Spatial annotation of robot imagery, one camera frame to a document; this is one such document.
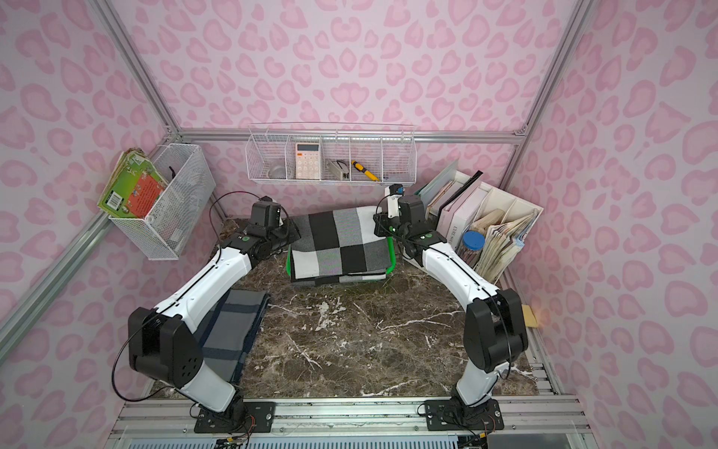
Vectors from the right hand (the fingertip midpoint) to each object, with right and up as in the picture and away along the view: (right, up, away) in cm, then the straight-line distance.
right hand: (373, 213), depth 85 cm
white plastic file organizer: (+36, -2, +6) cm, 37 cm away
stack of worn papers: (+38, -9, -4) cm, 39 cm away
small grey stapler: (-13, +17, +15) cm, 26 cm away
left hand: (-25, -2, +1) cm, 25 cm away
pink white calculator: (-22, +19, +10) cm, 30 cm away
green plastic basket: (+6, -18, +7) cm, 20 cm away
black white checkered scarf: (-11, -10, +2) cm, 15 cm away
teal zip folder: (+17, +6, -1) cm, 18 cm away
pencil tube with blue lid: (+30, -11, 0) cm, 32 cm away
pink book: (+21, 0, -5) cm, 22 cm away
